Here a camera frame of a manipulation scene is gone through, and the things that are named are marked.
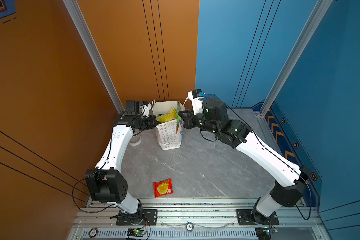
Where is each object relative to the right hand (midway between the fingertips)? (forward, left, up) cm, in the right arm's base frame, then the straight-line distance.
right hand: (177, 113), depth 63 cm
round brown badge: (-38, +41, -41) cm, 69 cm away
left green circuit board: (-38, +21, -43) cm, 61 cm away
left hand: (+10, +12, -16) cm, 23 cm away
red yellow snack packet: (-17, +10, -41) cm, 46 cm away
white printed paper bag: (+8, +8, -29) cm, 31 cm away
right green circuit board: (-37, -42, -42) cm, 70 cm away
